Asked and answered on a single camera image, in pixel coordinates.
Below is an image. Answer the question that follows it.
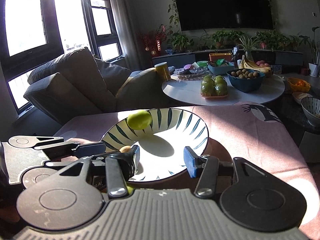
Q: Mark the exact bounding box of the pink deer-print tablecloth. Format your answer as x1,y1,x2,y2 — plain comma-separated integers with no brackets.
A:
53,101,320,240

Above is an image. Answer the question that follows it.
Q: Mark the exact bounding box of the grey fabric armchair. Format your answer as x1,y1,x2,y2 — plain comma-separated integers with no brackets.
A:
24,48,175,125

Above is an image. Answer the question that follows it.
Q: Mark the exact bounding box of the small tan longan fruit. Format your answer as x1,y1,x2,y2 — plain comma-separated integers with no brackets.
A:
119,146,131,153

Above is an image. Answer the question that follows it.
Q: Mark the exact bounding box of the green round fruit on plate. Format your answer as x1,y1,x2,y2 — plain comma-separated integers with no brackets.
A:
127,111,152,130

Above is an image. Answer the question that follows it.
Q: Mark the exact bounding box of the striped white ceramic plate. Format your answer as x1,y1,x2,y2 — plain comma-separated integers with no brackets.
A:
102,108,209,183

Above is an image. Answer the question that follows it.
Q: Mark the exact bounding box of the striped ceramic bowl right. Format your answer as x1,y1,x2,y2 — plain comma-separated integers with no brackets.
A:
301,97,320,127

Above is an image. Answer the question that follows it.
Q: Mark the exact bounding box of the tray of green apples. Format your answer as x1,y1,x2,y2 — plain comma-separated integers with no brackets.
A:
200,75,228,99

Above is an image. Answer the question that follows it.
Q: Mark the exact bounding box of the dark blue bowl of longans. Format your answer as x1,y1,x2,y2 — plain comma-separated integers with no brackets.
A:
227,69,265,93

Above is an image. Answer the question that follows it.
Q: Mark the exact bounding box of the round white coffee table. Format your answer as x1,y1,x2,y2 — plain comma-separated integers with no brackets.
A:
162,67,286,106

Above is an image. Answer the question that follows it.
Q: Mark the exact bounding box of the orange basket of oranges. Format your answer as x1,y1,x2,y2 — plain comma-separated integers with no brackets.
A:
287,77,311,93

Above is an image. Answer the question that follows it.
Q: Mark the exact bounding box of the yellow cylindrical tin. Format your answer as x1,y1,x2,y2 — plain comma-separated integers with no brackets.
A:
155,62,171,82

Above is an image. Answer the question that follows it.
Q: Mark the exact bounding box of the bunch of yellow bananas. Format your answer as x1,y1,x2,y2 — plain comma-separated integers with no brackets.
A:
238,55,273,77

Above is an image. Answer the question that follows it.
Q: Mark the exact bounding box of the teal snack container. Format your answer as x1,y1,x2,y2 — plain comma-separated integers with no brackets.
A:
207,59,234,75

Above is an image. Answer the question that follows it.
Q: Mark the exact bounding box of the patterned snack plate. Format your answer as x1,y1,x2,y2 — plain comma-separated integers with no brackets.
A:
174,68,207,80

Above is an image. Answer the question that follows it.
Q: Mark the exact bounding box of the dark tv console cabinet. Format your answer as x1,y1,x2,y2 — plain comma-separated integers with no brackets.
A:
151,49,304,67

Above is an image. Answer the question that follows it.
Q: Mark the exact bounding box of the red flower decoration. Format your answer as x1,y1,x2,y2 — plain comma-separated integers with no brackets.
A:
141,24,172,57

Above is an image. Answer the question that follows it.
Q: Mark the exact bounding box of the white plant pot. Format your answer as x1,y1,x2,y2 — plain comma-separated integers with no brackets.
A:
309,63,319,77

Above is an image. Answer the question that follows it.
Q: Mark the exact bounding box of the orange rectangular box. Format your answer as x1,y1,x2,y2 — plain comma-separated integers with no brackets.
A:
209,53,232,62

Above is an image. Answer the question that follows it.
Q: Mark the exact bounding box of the grey window curtain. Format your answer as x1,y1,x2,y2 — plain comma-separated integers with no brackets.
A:
110,0,145,71

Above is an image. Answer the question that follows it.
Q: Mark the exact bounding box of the hanging green vine plant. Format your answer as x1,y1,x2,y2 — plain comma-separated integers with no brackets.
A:
168,0,180,29

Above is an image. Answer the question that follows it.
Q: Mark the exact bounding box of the black wall television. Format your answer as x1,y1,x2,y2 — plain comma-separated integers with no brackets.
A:
175,0,273,31

